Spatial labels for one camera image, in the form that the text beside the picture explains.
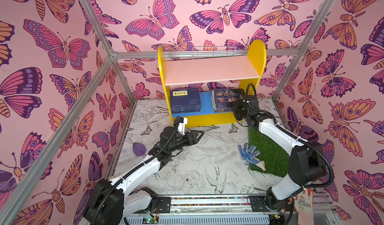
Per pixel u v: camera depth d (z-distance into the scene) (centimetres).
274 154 89
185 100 92
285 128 109
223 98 92
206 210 73
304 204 72
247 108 68
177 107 90
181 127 71
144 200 61
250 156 85
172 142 63
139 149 97
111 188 42
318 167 46
